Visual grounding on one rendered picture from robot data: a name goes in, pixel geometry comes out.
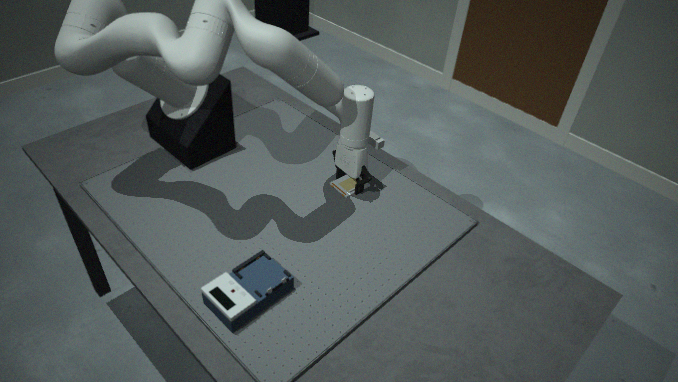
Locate dark blue and white dock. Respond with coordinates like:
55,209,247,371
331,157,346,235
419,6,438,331
201,250,294,333

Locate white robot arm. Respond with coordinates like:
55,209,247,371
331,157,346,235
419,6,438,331
54,0,385,150

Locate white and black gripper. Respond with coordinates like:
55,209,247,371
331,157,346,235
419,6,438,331
332,138,372,195

